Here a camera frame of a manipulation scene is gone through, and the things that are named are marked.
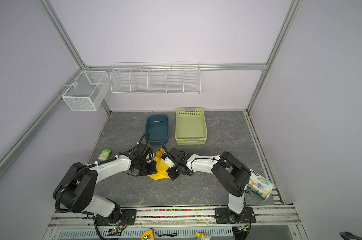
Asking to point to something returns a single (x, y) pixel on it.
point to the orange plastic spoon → (158, 154)
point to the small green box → (105, 155)
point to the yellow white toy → (202, 236)
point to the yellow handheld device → (149, 231)
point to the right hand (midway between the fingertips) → (170, 175)
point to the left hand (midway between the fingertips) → (157, 173)
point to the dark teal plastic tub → (157, 126)
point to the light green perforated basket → (190, 127)
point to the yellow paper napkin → (162, 168)
